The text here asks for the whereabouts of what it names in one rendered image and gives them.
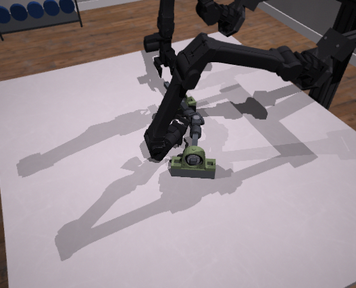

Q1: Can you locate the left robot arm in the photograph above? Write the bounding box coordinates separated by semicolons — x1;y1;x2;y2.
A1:
144;32;328;161

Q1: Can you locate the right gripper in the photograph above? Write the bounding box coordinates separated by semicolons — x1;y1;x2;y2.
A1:
153;49;174;78

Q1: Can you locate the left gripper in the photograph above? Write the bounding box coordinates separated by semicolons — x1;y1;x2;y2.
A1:
171;114;190;145

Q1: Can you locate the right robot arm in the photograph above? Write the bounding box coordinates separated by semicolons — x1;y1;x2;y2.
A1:
143;0;241;70

